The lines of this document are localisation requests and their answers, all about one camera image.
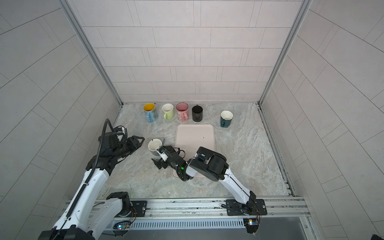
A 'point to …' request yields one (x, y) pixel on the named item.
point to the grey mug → (153, 145)
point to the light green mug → (168, 110)
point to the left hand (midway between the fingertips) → (146, 138)
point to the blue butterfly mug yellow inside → (150, 111)
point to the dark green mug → (226, 117)
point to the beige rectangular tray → (188, 138)
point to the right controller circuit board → (251, 224)
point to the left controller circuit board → (121, 228)
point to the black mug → (197, 113)
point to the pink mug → (182, 108)
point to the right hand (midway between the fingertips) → (158, 154)
